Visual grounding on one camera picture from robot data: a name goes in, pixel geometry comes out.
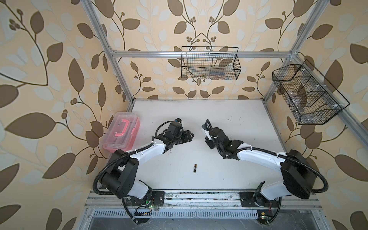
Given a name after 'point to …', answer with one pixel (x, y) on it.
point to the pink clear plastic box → (123, 132)
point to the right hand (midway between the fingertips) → (210, 134)
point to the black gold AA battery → (195, 167)
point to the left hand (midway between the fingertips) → (189, 134)
